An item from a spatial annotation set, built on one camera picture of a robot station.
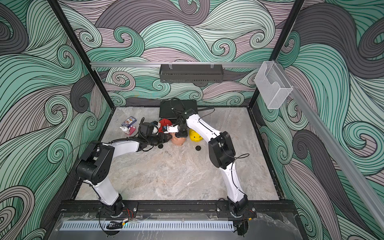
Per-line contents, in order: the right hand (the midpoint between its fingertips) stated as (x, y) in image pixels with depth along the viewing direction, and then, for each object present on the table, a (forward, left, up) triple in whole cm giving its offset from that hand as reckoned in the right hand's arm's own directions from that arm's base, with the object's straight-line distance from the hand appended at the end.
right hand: (178, 131), depth 94 cm
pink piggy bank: (-6, 0, -1) cm, 6 cm away
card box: (+13, +37, -6) cm, 40 cm away
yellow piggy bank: (-3, -10, -1) cm, 11 cm away
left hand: (-2, +6, -1) cm, 6 cm away
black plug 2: (-7, -13, -9) cm, 17 cm away
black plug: (-6, +12, -8) cm, 16 cm away
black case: (-1, 0, +23) cm, 23 cm away
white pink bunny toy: (+5, +35, -4) cm, 35 cm away
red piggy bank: (+7, +10, +1) cm, 12 cm away
